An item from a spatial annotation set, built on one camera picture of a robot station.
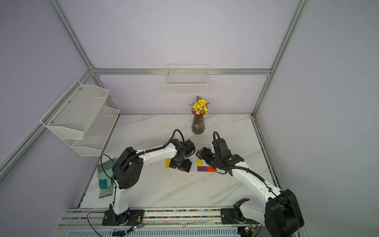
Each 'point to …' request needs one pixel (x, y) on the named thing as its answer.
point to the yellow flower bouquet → (200, 106)
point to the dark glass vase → (198, 125)
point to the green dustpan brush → (105, 177)
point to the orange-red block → (209, 169)
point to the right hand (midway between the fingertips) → (201, 158)
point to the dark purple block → (201, 168)
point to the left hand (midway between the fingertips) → (181, 170)
